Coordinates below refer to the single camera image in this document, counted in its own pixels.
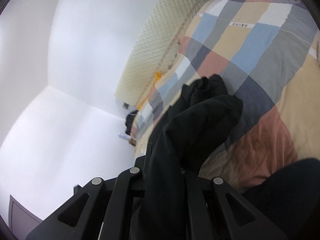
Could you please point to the black puffer jacket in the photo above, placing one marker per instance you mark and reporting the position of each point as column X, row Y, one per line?
column 183, row 139

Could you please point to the black clothing on nightstand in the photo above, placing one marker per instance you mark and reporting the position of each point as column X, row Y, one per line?
column 129, row 121

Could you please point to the yellow pillow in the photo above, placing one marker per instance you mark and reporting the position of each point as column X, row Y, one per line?
column 157, row 77

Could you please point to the white spray bottle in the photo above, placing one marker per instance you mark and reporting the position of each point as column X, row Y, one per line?
column 124, row 136

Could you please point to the cream quilted headboard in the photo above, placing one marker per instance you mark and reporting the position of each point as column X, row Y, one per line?
column 156, row 47

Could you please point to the checkered patchwork bed quilt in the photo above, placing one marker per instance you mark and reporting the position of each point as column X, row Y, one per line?
column 265, row 52

